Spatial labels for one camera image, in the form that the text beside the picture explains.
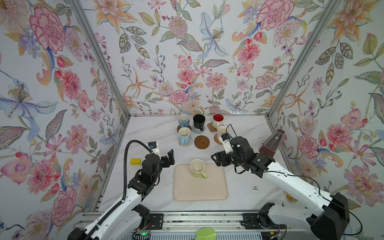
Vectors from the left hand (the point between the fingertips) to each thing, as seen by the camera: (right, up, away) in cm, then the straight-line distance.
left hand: (169, 150), depth 81 cm
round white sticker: (+48, -22, +4) cm, 53 cm away
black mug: (+18, +18, +26) cm, 36 cm away
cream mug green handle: (+16, -12, +10) cm, 22 cm away
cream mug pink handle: (+34, +11, +26) cm, 44 cm away
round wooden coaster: (+3, +13, +32) cm, 35 cm away
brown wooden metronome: (+61, +1, +12) cm, 63 cm away
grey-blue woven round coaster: (+17, +10, +29) cm, 35 cm away
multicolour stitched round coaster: (+7, 0, +22) cm, 23 cm away
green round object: (+19, -38, -9) cm, 44 cm away
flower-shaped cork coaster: (+27, +13, +33) cm, 44 cm away
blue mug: (+7, +8, +22) cm, 25 cm away
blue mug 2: (+7, +18, +24) cm, 31 cm away
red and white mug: (+31, +18, +28) cm, 46 cm away
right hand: (+25, -1, -2) cm, 25 cm away
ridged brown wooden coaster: (+19, +2, +23) cm, 30 cm away
